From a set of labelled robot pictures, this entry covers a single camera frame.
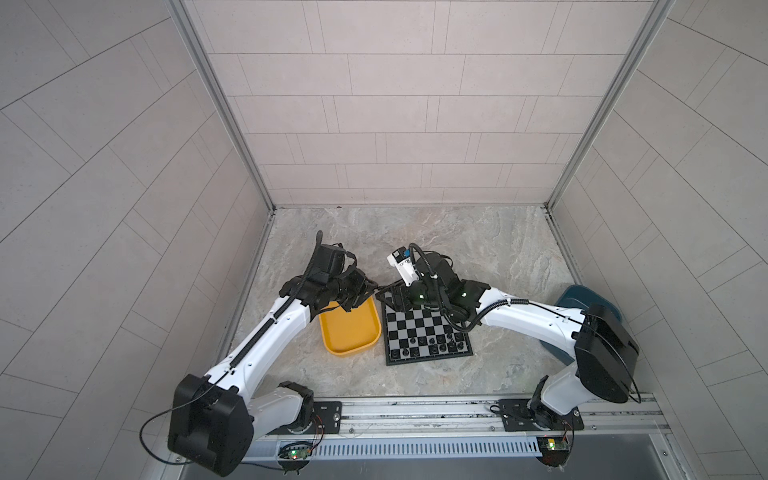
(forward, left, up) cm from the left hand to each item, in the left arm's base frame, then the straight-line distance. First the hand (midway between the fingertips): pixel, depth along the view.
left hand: (386, 281), depth 77 cm
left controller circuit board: (-36, +19, -13) cm, 43 cm away
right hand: (-4, +1, -1) cm, 4 cm away
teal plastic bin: (+2, -58, -13) cm, 59 cm away
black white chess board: (-9, -9, -15) cm, 19 cm away
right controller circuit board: (-34, -39, -16) cm, 55 cm away
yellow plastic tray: (-8, +10, -15) cm, 20 cm away
